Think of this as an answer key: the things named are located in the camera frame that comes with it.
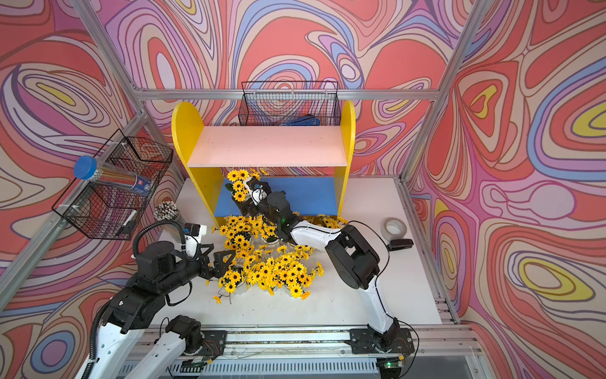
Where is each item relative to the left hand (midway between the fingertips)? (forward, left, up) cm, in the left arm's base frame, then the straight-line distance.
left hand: (226, 250), depth 68 cm
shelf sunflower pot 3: (+12, 0, -9) cm, 15 cm away
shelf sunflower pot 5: (-4, -20, -8) cm, 22 cm away
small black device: (+14, -61, -21) cm, 66 cm away
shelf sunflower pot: (+17, -33, -10) cm, 38 cm away
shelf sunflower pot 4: (-3, -11, -11) cm, 16 cm away
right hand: (+24, -1, -1) cm, 24 cm away
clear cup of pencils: (+19, +27, -5) cm, 33 cm away
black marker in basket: (+8, +32, +2) cm, 33 cm away
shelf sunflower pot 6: (+18, -2, +7) cm, 20 cm away
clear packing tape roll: (+21, -61, -21) cm, 68 cm away
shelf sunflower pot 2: (+13, -10, -10) cm, 19 cm away
